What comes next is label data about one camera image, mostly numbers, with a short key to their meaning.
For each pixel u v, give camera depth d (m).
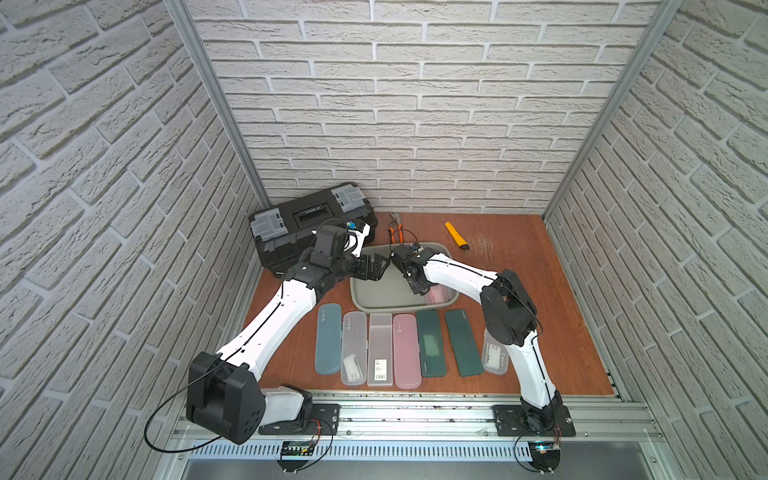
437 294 0.94
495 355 0.81
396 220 1.18
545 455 0.70
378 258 0.71
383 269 0.74
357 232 0.70
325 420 0.73
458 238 1.12
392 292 0.95
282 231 0.92
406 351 0.86
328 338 0.87
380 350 0.84
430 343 0.85
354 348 0.85
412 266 0.72
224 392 0.39
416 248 0.88
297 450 0.72
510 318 0.55
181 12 0.70
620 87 0.82
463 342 0.85
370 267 0.70
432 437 0.73
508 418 0.74
